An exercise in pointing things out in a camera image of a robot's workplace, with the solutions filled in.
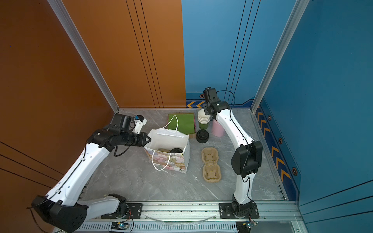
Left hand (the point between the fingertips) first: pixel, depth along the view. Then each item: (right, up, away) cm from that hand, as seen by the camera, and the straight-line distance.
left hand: (151, 137), depth 74 cm
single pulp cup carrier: (+4, -10, +15) cm, 18 cm away
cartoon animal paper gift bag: (+7, -9, +14) cm, 18 cm away
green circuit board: (-14, -43, -4) cm, 46 cm away
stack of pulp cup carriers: (+33, -22, +10) cm, 41 cm away
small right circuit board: (+47, -43, -4) cm, 64 cm away
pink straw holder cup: (+39, +3, +26) cm, 47 cm away
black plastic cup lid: (+12, -8, +5) cm, 15 cm away
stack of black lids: (+29, -2, +24) cm, 38 cm away
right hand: (+35, +18, +14) cm, 42 cm away
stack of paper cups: (+29, +9, +22) cm, 38 cm away
